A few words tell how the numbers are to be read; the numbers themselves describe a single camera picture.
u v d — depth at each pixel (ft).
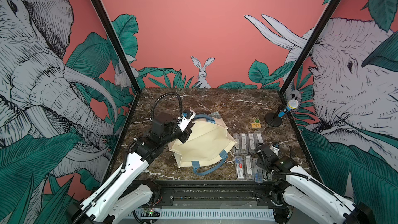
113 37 2.91
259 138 3.05
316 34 2.88
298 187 1.72
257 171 2.66
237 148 2.95
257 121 3.41
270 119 3.40
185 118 1.92
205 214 2.30
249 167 2.68
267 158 2.08
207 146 2.89
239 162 2.80
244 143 2.98
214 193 2.51
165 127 1.73
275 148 2.45
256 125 3.30
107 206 1.29
